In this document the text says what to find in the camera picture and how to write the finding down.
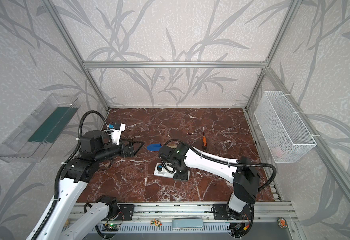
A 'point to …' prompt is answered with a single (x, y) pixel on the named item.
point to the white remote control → (166, 170)
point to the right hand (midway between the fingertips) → (181, 167)
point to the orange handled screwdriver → (204, 139)
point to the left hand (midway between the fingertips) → (139, 138)
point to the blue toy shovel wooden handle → (154, 147)
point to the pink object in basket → (277, 152)
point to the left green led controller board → (110, 227)
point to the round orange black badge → (282, 222)
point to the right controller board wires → (239, 229)
